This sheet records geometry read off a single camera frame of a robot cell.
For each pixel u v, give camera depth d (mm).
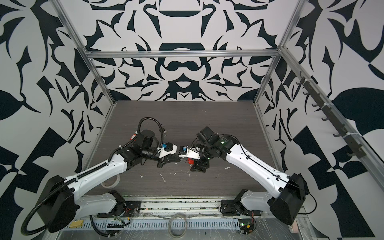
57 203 396
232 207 744
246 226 710
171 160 684
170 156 679
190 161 723
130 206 753
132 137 988
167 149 607
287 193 388
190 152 625
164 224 712
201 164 634
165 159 658
